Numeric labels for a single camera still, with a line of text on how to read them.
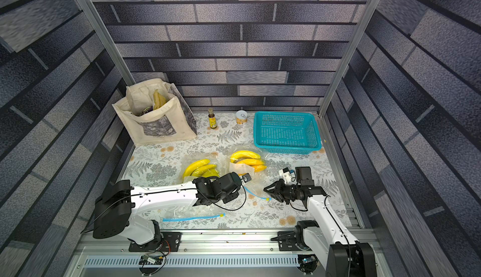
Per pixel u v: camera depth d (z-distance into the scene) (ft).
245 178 2.27
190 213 2.64
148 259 2.33
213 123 3.56
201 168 2.88
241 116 3.65
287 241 2.40
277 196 2.38
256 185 2.67
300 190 2.15
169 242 2.42
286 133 3.61
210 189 1.96
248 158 2.98
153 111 2.73
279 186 2.39
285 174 2.60
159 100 3.11
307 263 2.37
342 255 1.31
